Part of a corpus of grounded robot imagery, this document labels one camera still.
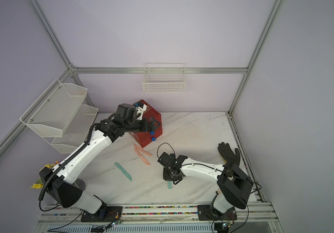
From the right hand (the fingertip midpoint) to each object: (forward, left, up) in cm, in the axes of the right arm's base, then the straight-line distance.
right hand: (169, 178), depth 84 cm
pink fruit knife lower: (+15, +18, -3) cm, 24 cm away
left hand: (+18, +8, +27) cm, 33 cm away
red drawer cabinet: (+23, +16, +10) cm, 29 cm away
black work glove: (+16, -39, -3) cm, 43 cm away
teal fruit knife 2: (-4, 0, 0) cm, 4 cm away
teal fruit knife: (+3, +26, -2) cm, 26 cm away
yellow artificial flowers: (-10, +53, +24) cm, 59 cm away
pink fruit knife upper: (+19, +16, -2) cm, 25 cm away
